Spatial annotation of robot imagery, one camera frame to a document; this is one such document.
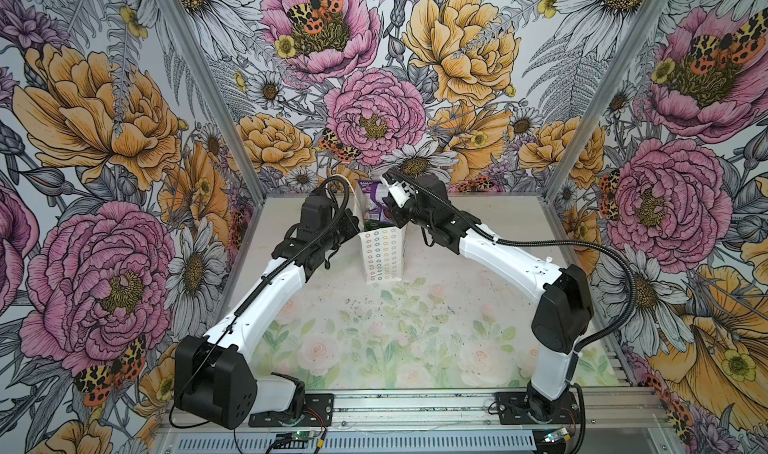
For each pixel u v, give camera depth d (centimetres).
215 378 40
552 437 72
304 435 71
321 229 59
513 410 73
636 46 81
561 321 47
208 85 88
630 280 47
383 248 83
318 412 73
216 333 43
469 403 77
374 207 87
